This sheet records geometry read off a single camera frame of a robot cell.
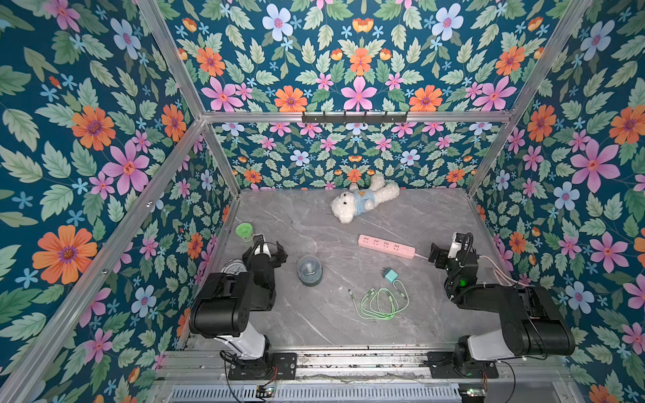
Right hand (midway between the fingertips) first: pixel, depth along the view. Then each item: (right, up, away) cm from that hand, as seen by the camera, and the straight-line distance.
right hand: (453, 244), depth 92 cm
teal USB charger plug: (-24, -11, -1) cm, 26 cm away
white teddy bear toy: (-39, +15, +13) cm, 44 cm away
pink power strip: (-24, -2, +7) cm, 25 cm away
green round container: (-81, +4, +10) cm, 82 cm away
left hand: (-70, 0, 0) cm, 70 cm away
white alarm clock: (-81, -8, -1) cm, 81 cm away
